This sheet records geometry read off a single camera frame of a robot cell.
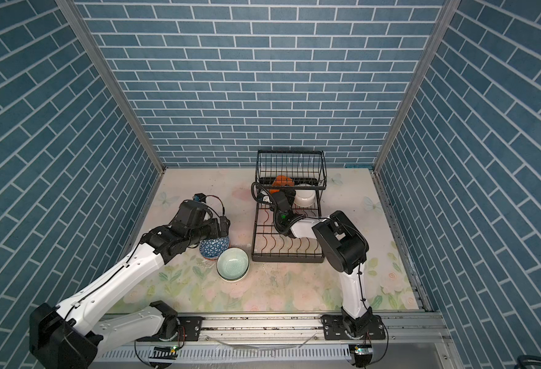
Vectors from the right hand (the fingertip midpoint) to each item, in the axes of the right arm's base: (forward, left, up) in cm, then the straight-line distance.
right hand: (290, 191), depth 98 cm
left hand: (-23, +21, +7) cm, 32 cm away
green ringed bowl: (-32, +19, -6) cm, 37 cm away
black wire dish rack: (-21, +7, -9) cm, 24 cm away
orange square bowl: (+10, +5, -5) cm, 12 cm away
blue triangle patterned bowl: (-25, +30, -8) cm, 40 cm away
